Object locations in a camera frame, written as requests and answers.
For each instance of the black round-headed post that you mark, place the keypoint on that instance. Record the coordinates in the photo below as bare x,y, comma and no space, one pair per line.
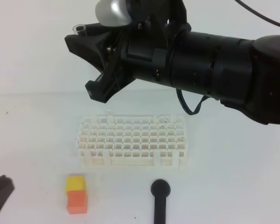
160,189

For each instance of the yellow cube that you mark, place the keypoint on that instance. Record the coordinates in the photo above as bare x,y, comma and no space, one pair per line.
75,183

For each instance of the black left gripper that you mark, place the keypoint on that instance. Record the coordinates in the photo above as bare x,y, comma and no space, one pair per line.
141,50

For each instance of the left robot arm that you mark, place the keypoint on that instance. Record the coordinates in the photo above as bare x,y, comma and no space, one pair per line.
242,74

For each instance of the white test tube rack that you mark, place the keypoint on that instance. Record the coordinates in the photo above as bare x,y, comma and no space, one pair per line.
151,141

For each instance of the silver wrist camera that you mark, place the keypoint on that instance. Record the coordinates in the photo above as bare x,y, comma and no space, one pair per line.
112,13

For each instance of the clear glass test tube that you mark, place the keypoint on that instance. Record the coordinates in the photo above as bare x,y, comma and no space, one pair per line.
80,30

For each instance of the orange cube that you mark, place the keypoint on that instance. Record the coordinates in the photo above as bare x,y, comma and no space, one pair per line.
77,202

